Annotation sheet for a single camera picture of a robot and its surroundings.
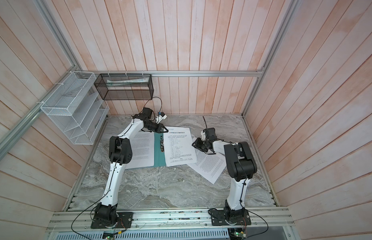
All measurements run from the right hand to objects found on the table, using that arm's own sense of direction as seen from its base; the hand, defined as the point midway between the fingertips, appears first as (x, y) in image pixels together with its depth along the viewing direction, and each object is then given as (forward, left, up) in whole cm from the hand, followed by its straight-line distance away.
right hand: (193, 144), depth 101 cm
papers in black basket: (+22, +42, +34) cm, 59 cm away
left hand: (+7, +19, +4) cm, 20 cm away
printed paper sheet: (-2, +10, -1) cm, 10 cm away
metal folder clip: (-1, +22, 0) cm, 22 cm away
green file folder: (-12, +22, -2) cm, 26 cm away
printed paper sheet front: (0, +36, -2) cm, 36 cm away
